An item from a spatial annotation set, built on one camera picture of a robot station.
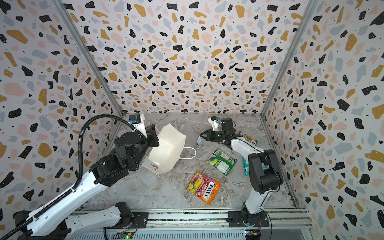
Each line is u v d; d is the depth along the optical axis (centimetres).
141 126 53
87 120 89
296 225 75
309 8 72
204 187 83
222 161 92
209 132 82
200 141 87
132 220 72
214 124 85
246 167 92
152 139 55
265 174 49
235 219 74
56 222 39
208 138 81
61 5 69
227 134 74
